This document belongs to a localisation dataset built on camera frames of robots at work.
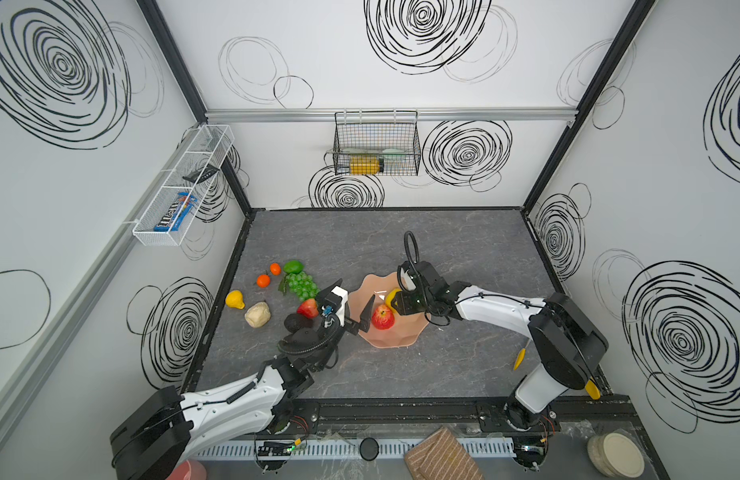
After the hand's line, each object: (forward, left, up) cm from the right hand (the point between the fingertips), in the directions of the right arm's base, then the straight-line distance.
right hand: (396, 301), depth 89 cm
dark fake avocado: (-7, +29, 0) cm, 30 cm away
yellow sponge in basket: (+31, +10, +27) cm, 42 cm away
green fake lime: (+14, +34, -2) cm, 37 cm away
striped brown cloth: (-37, -10, -4) cm, 38 cm away
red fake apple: (-6, +4, +1) cm, 7 cm away
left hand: (-6, +10, +17) cm, 21 cm away
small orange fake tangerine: (+13, +40, -2) cm, 42 cm away
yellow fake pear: (+1, +50, -2) cm, 50 cm away
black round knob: (-37, +7, +5) cm, 38 cm away
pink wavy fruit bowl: (-7, -3, -4) cm, 9 cm away
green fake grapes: (+6, +30, -1) cm, 31 cm away
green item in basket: (+40, +2, +24) cm, 46 cm away
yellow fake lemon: (0, +2, +1) cm, 2 cm away
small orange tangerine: (+8, +43, -3) cm, 44 cm away
